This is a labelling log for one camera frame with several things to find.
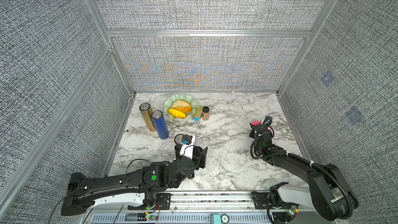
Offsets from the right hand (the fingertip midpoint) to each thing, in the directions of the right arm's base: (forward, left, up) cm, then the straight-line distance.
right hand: (258, 122), depth 88 cm
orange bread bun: (+17, +44, -7) cm, 48 cm away
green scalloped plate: (+21, +55, -7) cm, 59 cm away
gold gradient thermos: (+3, +63, +8) cm, 63 cm away
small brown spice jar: (+10, +30, -5) cm, 31 cm away
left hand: (-20, +32, +12) cm, 40 cm away
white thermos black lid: (-25, +35, -11) cm, 44 cm away
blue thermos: (-3, +55, +8) cm, 56 cm away
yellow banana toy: (+11, +49, -7) cm, 50 cm away
